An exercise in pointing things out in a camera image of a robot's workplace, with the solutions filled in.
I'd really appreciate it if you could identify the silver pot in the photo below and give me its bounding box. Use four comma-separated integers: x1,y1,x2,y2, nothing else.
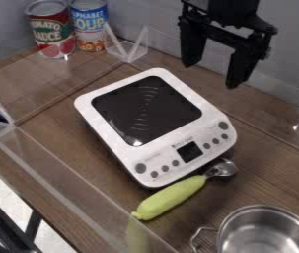
190,205,299,253

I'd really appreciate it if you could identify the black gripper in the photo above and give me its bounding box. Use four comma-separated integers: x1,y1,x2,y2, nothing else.
178,0,278,89

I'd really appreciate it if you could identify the alphabet soup can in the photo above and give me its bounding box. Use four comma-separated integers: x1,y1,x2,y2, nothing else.
69,0,108,52

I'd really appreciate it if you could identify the green handled ice cream scoop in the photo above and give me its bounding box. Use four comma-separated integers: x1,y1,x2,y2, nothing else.
132,158,239,221

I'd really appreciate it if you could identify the black table frame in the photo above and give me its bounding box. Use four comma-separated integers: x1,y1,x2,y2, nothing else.
0,208,43,253

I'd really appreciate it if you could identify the tomato sauce can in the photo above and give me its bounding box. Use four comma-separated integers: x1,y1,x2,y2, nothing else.
25,0,75,59

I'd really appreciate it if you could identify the clear acrylic barrier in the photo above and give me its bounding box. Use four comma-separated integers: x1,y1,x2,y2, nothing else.
0,27,179,253

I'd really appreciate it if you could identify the white and black stove top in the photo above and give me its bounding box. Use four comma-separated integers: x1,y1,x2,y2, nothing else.
73,68,238,189

